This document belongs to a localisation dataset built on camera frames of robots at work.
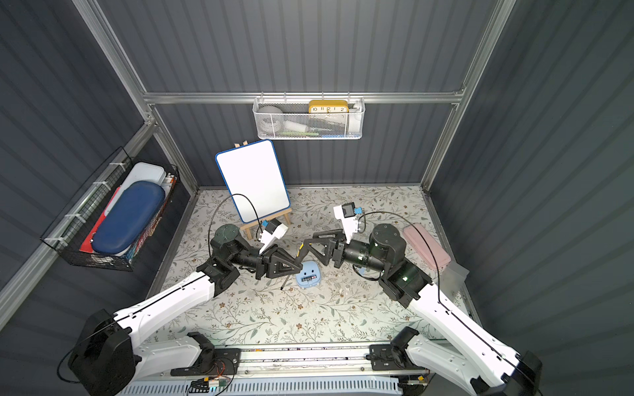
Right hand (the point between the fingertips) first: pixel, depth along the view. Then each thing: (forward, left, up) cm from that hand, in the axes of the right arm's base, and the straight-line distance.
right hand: (316, 238), depth 60 cm
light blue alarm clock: (+4, +3, -31) cm, 32 cm away
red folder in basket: (0, +61, -5) cm, 61 cm away
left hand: (-7, +4, -7) cm, 11 cm away
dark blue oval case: (+11, +51, -1) cm, 52 cm away
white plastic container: (+26, +57, -1) cm, 63 cm away
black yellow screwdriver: (+3, +13, -35) cm, 37 cm away
